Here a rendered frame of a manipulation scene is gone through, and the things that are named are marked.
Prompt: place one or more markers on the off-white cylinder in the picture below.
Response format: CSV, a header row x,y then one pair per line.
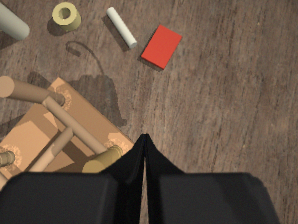
x,y
121,27

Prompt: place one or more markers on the white glue bottle with red cap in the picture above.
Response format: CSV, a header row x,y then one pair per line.
x,y
12,25

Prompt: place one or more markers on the red flat block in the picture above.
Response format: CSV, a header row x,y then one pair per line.
x,y
161,47

